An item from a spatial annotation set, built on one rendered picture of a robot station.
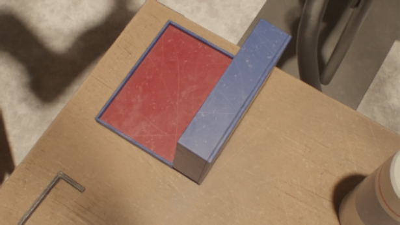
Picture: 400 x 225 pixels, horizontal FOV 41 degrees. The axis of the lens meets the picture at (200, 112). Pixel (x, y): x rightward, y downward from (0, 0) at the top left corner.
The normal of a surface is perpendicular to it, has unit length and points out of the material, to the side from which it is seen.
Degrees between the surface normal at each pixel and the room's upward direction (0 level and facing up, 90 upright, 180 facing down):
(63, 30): 0
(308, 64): 56
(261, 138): 0
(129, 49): 0
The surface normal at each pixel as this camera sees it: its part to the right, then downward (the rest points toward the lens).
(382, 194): -0.97, 0.22
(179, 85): 0.00, -0.37
